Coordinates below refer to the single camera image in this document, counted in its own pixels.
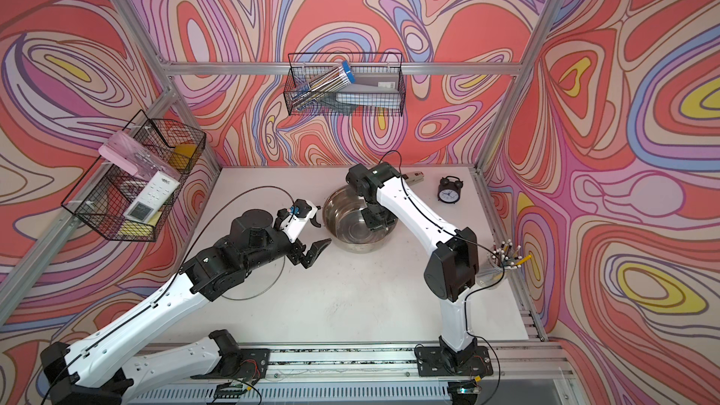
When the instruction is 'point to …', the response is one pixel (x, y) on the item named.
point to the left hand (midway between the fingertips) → (319, 228)
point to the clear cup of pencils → (502, 259)
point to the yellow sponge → (181, 156)
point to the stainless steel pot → (346, 224)
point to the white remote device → (151, 198)
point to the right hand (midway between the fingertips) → (388, 230)
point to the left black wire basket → (101, 199)
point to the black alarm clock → (449, 189)
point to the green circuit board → (229, 390)
